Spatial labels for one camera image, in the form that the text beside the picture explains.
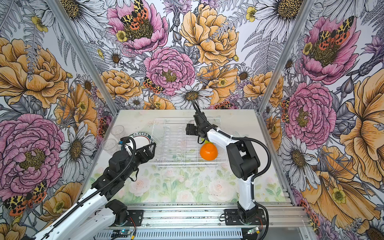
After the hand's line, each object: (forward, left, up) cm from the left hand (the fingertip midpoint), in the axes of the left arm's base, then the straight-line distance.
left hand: (150, 150), depth 78 cm
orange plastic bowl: (+6, -31, -12) cm, 34 cm away
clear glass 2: (+13, +32, -16) cm, 38 cm away
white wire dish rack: (+13, -9, -20) cm, 26 cm away
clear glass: (+25, +29, -15) cm, 41 cm away
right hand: (+18, -21, -10) cm, 30 cm away
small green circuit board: (-33, +10, -19) cm, 39 cm away
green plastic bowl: (0, -28, +8) cm, 29 cm away
